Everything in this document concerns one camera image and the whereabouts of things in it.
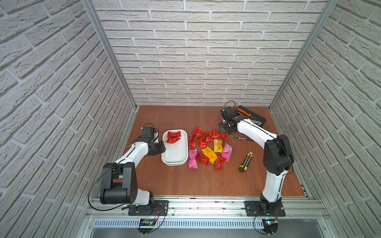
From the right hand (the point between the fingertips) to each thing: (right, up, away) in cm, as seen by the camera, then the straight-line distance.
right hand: (226, 127), depth 96 cm
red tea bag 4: (-35, -6, +3) cm, 36 cm away
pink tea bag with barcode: (0, -15, -4) cm, 16 cm away
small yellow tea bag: (-11, -17, -6) cm, 21 cm away
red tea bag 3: (-12, -6, +4) cm, 14 cm away
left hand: (-40, -11, -5) cm, 42 cm away
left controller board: (-45, -47, -23) cm, 69 cm away
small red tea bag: (-16, -19, -9) cm, 26 cm away
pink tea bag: (-22, -20, -11) cm, 31 cm away
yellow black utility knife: (+9, -23, -9) cm, 26 cm away
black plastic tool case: (+26, +7, +12) cm, 29 cm away
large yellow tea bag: (-6, -12, -1) cm, 13 cm away
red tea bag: (-23, -10, 0) cm, 25 cm away
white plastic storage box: (-33, -9, -1) cm, 35 cm away
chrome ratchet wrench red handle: (+9, -8, +4) cm, 12 cm away
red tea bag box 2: (-5, -19, -7) cm, 21 cm away
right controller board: (+16, -46, -26) cm, 56 cm away
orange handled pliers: (+19, +8, +10) cm, 23 cm away
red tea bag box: (-16, -10, +1) cm, 19 cm away
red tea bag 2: (-19, -3, +5) cm, 20 cm away
